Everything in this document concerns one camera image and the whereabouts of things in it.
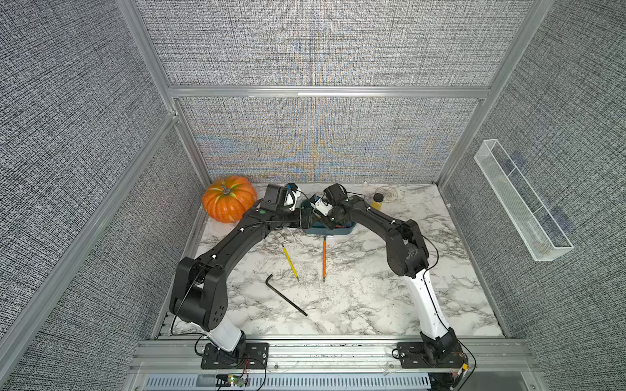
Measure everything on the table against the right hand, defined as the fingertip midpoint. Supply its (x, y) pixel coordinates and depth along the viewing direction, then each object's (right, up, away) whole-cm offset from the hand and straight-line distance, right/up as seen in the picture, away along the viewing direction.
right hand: (325, 211), depth 103 cm
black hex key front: (-15, -30, -18) cm, 38 cm away
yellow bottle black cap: (+22, +3, +1) cm, 22 cm away
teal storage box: (+6, -7, -4) cm, 10 cm away
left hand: (-7, -1, -17) cm, 19 cm away
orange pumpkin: (-40, +4, -6) cm, 41 cm away
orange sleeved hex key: (-1, -19, -8) cm, 20 cm away
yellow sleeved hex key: (-16, -17, -8) cm, 25 cm away
